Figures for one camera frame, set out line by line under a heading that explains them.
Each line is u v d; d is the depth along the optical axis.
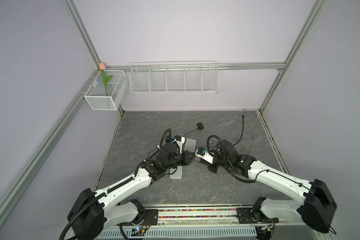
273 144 1.05
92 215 0.39
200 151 0.67
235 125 1.12
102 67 0.90
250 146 0.99
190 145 0.99
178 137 0.71
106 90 0.89
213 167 0.70
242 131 1.08
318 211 0.39
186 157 0.71
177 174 0.87
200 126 1.11
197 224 0.73
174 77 0.99
